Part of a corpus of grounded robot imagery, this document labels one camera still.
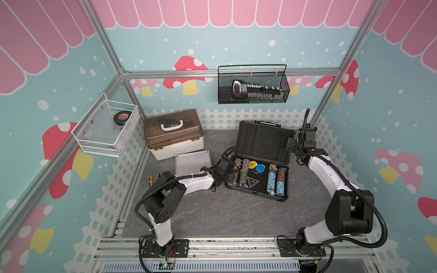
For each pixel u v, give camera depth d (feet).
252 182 3.01
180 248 2.45
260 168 3.19
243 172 3.08
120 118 2.59
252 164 3.21
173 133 3.00
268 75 2.99
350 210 1.43
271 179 2.95
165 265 2.34
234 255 2.40
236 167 3.16
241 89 2.92
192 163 3.17
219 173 2.36
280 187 2.86
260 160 3.27
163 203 1.56
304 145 2.20
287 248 2.43
